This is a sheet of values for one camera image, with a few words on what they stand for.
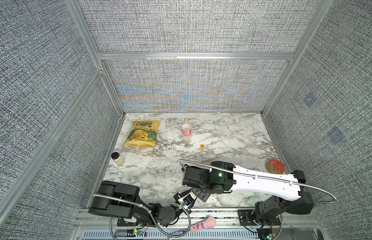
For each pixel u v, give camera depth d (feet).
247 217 2.39
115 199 1.39
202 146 3.29
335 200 1.27
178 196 2.18
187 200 1.92
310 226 2.35
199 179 1.50
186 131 2.95
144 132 3.27
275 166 2.88
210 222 2.28
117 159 2.81
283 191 1.30
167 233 1.93
